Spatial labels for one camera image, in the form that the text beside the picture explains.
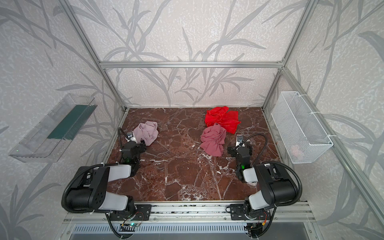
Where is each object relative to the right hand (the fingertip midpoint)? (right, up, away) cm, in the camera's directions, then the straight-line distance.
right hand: (240, 138), depth 93 cm
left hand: (-64, +2, -1) cm, 64 cm away
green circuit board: (-57, -39, -22) cm, 72 cm away
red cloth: (-11, +15, +12) cm, 22 cm away
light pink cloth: (-61, +3, +6) cm, 61 cm away
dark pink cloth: (-17, -1, +4) cm, 17 cm away
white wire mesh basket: (+19, +3, -32) cm, 37 cm away
